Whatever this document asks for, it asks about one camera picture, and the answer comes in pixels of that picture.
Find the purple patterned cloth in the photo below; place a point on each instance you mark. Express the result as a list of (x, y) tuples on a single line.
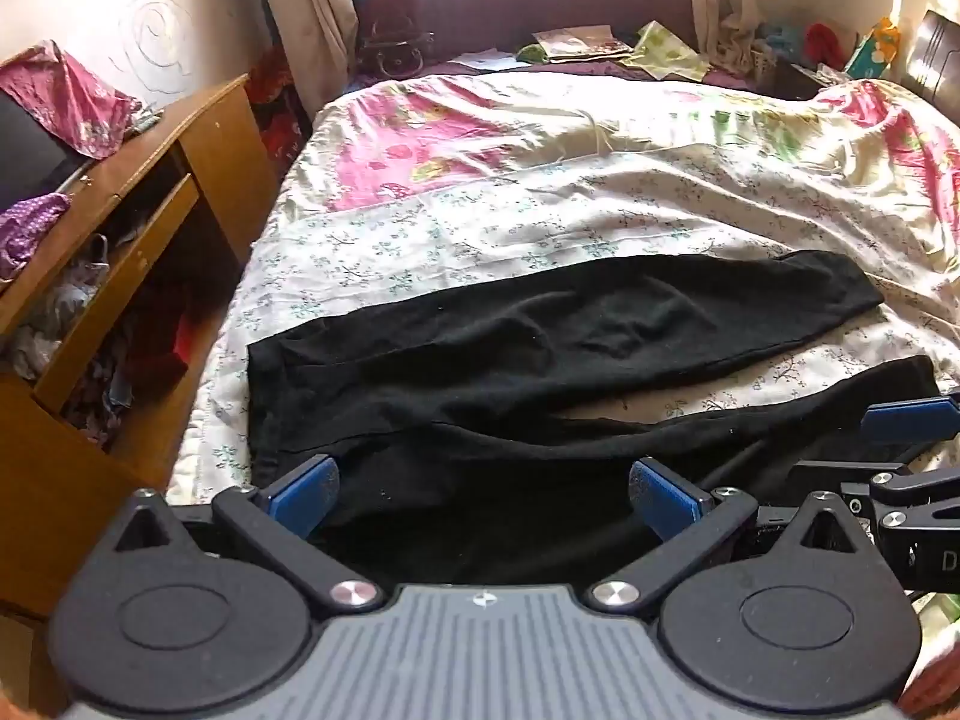
[(30, 229)]

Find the maroon window bench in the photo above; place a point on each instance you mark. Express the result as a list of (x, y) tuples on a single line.
[(525, 4)]

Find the red floral cloth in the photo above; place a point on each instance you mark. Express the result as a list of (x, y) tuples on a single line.
[(277, 105)]

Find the pile of clothes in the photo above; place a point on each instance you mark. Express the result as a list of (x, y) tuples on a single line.
[(97, 337)]

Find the white paper sheet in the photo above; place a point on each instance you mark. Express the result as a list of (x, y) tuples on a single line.
[(484, 58)]

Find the black pants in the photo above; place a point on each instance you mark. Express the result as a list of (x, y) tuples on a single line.
[(487, 360)]

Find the wooden desk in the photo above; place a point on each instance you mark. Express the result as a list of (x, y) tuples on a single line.
[(217, 135)]

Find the dark handbag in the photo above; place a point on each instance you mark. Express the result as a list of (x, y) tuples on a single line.
[(394, 49)]

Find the pink floral cloth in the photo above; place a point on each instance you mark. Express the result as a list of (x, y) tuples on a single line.
[(75, 97)]

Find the colourful gift bag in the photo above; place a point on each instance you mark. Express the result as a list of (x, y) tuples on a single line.
[(874, 49)]

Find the floral bed quilt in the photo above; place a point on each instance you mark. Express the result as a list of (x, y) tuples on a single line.
[(525, 202)]

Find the black monitor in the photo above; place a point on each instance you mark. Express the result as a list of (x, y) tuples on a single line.
[(26, 142)]

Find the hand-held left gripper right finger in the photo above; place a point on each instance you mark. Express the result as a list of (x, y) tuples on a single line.
[(664, 499)]

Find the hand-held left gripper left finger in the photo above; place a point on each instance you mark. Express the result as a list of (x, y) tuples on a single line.
[(304, 496)]

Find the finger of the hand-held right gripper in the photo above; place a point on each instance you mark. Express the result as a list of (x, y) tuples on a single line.
[(840, 476), (911, 420)]

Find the teal cloth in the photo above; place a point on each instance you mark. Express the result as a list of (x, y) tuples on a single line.
[(780, 37)]

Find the yellow-green floral cloth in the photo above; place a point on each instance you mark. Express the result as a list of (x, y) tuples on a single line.
[(671, 52)]

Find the dark wooden headboard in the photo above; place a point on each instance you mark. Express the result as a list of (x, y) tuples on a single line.
[(937, 45)]

